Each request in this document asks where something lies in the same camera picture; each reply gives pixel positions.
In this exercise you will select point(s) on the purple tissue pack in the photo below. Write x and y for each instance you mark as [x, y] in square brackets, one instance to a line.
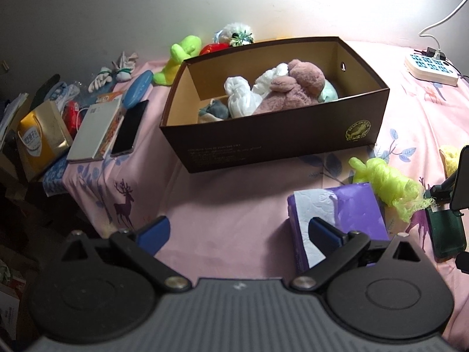
[348, 208]

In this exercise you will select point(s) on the black smartphone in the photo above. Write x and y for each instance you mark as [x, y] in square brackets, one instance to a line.
[127, 133]

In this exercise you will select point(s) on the gold paper gift bag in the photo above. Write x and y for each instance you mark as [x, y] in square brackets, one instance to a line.
[42, 138]

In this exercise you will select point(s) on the orange patterned book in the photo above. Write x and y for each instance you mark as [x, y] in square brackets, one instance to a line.
[113, 97]

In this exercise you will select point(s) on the neon green mesh cloth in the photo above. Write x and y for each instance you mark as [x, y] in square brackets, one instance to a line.
[403, 194]

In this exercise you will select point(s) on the white blue power strip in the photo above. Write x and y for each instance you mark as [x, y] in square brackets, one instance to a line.
[431, 70]

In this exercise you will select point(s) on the white glove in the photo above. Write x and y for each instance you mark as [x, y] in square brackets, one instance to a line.
[103, 78]

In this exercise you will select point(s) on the mint green soft item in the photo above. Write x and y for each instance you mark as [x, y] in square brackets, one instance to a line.
[328, 93]

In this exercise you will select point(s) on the grey beige sock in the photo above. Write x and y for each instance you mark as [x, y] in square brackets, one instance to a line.
[215, 111]

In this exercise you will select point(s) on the panda plush with white fur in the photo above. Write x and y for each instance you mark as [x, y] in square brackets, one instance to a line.
[234, 35]

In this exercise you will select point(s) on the red plush toy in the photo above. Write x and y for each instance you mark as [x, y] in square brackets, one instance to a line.
[214, 47]

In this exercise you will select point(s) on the brown cardboard shoe box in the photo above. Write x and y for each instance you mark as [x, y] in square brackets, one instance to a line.
[353, 120]

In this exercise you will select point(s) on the yellow fleece towel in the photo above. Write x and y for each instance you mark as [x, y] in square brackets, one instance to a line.
[450, 160]

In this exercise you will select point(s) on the lime green plush toy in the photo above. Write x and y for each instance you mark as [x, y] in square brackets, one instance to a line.
[189, 47]

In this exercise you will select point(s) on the white knit cloth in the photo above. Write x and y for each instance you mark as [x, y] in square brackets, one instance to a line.
[262, 83]

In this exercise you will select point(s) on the pink plush toy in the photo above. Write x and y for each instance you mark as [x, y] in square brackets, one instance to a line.
[301, 87]

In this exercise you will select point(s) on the black charger adapter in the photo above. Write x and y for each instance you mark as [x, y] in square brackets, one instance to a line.
[431, 53]

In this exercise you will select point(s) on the red snack packet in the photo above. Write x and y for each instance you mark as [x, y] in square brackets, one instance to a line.
[71, 117]

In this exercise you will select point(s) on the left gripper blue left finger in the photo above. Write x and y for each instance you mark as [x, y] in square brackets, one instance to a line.
[153, 236]

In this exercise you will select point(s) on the blue oval glasses case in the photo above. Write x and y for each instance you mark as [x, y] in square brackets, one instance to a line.
[137, 89]

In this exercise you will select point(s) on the white boxed book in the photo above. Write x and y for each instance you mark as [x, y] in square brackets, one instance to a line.
[91, 132]

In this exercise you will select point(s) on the pink printed bed sheet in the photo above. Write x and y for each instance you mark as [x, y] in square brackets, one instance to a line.
[234, 222]

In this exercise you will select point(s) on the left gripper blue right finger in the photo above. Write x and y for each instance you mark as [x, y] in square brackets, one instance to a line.
[325, 236]

